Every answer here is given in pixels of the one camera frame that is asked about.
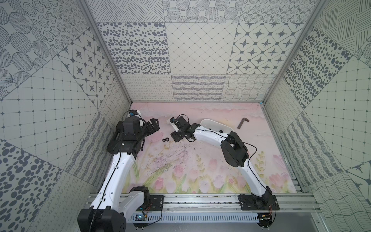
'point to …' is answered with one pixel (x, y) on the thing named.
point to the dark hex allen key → (241, 122)
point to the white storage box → (215, 126)
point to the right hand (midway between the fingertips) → (177, 134)
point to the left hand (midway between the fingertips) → (149, 120)
